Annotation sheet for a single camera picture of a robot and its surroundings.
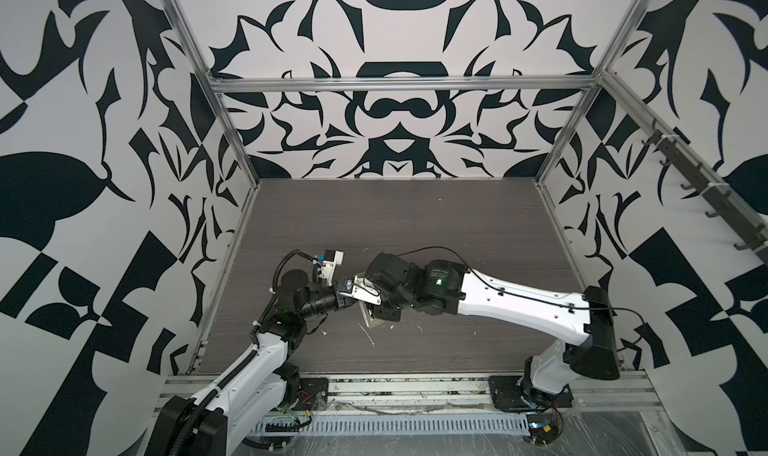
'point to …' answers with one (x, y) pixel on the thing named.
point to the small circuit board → (543, 428)
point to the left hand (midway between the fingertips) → (374, 282)
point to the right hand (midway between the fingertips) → (368, 291)
